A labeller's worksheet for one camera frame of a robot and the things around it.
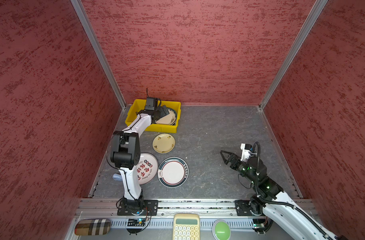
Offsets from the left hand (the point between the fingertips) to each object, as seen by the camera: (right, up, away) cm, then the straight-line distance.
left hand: (162, 114), depth 99 cm
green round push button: (+33, -54, -32) cm, 71 cm away
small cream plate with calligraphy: (+1, -19, -1) cm, 19 cm away
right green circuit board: (+52, -55, -29) cm, 80 cm away
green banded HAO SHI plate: (+7, -6, +4) cm, 10 cm away
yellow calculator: (+16, -53, -31) cm, 64 cm away
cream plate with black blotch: (+3, -3, +8) cm, 9 cm away
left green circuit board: (-6, -53, -29) cm, 61 cm away
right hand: (+35, -24, -21) cm, 48 cm away
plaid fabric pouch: (-27, -53, -32) cm, 67 cm away
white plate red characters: (-7, -33, -12) cm, 36 cm away
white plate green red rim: (+8, -35, -13) cm, 38 cm away
